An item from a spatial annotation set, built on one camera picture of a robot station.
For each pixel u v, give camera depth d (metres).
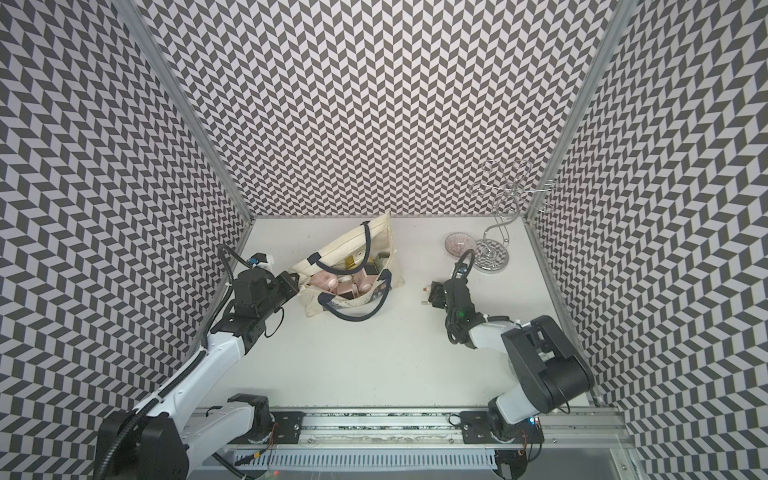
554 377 0.44
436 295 0.85
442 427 0.75
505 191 0.81
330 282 0.89
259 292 0.64
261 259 0.75
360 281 0.94
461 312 0.72
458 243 1.06
